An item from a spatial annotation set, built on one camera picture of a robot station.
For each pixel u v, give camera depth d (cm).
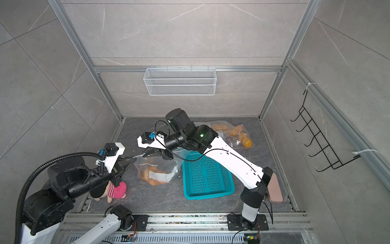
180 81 100
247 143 95
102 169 41
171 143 50
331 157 60
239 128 104
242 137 102
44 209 33
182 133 46
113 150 43
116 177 46
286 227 73
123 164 50
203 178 88
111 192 78
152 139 45
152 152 51
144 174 69
